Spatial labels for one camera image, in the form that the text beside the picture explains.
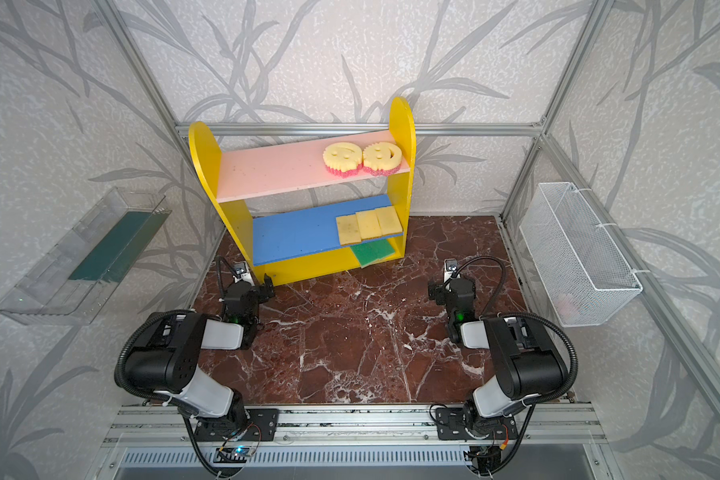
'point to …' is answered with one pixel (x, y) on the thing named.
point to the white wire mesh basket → (581, 267)
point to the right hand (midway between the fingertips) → (451, 268)
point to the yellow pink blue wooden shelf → (285, 202)
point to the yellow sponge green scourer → (369, 252)
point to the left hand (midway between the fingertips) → (254, 267)
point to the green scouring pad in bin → (114, 255)
